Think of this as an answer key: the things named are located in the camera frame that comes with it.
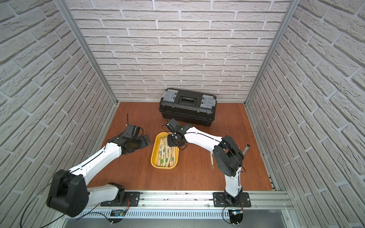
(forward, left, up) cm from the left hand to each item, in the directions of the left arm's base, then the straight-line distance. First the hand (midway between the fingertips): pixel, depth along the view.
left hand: (146, 140), depth 87 cm
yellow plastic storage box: (-8, -10, -7) cm, 15 cm away
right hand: (-1, -16, -2) cm, 17 cm away
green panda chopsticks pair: (-10, -42, -8) cm, 44 cm away
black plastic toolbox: (+21, -27, +8) cm, 35 cm away
